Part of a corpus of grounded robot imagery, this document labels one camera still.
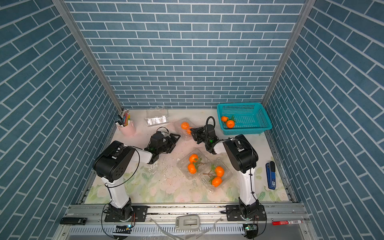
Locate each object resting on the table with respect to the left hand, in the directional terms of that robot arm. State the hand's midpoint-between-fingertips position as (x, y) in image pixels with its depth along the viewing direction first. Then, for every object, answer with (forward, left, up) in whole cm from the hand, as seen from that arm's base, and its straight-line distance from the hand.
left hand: (182, 140), depth 96 cm
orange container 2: (-13, -8, 0) cm, 15 cm away
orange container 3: (-19, -7, -1) cm, 20 cm away
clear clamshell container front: (-20, -16, -5) cm, 26 cm away
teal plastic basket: (+24, -51, -4) cm, 56 cm away
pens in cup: (+13, +39, +8) cm, 42 cm away
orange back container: (+13, -1, -1) cm, 13 cm away
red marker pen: (-45, -47, -4) cm, 65 cm away
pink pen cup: (+9, +38, -2) cm, 39 cm away
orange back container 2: (+10, -3, -1) cm, 11 cm away
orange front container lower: (-27, -20, +1) cm, 33 cm away
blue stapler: (-19, -53, -1) cm, 56 cm away
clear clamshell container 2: (-15, -1, -4) cm, 16 cm away
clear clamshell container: (+27, +23, -7) cm, 37 cm away
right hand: (+5, -5, +4) cm, 8 cm away
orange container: (+18, -29, +1) cm, 35 cm away
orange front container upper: (-21, -22, 0) cm, 30 cm away
